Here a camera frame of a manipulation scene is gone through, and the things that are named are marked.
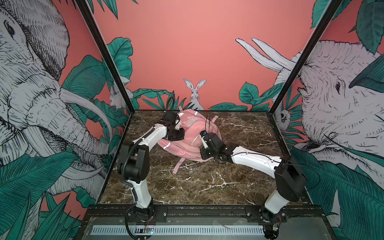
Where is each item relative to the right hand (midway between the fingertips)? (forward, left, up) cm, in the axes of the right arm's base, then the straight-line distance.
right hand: (199, 150), depth 85 cm
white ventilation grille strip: (-37, +11, -12) cm, 40 cm away
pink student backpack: (+22, +3, -3) cm, 23 cm away
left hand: (+11, +10, 0) cm, 15 cm away
